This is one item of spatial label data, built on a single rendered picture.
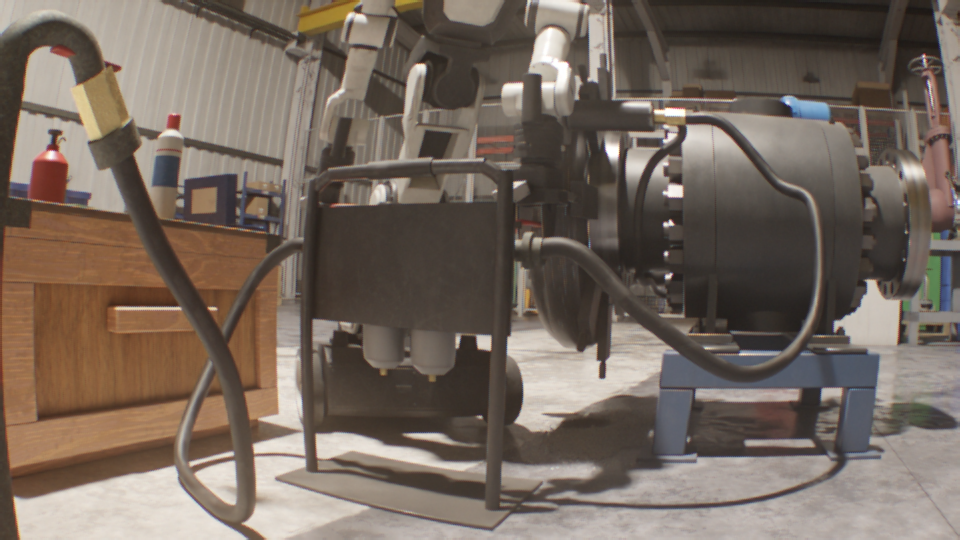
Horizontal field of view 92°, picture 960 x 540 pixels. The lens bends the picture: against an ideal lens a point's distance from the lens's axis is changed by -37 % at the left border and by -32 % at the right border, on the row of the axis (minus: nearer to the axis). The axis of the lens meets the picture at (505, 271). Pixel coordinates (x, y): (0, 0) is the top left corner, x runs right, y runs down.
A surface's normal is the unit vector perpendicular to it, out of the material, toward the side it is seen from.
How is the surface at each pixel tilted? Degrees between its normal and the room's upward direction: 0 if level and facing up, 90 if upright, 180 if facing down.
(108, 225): 90
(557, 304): 131
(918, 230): 100
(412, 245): 90
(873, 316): 90
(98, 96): 109
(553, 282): 123
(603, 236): 115
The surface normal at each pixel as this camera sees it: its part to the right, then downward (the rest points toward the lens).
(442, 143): 0.29, 0.69
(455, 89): 0.38, 0.46
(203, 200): -0.31, 0.07
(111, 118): 0.69, 0.33
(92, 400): 0.95, 0.04
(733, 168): -0.28, -0.31
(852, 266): -0.28, 0.48
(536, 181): -0.73, -0.05
